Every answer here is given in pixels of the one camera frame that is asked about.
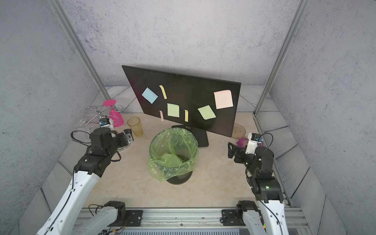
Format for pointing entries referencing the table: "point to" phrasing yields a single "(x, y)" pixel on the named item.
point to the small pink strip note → (161, 115)
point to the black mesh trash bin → (173, 153)
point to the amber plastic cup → (134, 123)
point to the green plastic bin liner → (172, 152)
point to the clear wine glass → (80, 123)
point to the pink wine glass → (115, 117)
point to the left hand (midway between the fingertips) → (125, 131)
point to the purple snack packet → (242, 142)
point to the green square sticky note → (173, 110)
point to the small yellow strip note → (186, 115)
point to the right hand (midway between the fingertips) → (238, 144)
